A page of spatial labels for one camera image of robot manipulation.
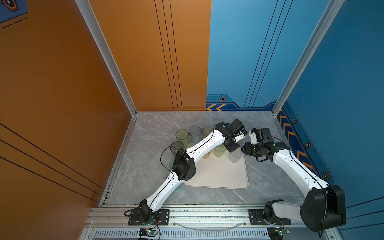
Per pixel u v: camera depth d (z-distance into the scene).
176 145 0.86
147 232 0.71
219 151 0.96
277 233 0.71
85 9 0.70
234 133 0.73
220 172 0.94
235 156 0.93
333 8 0.70
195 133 0.92
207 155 0.92
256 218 0.73
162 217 0.74
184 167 0.60
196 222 0.73
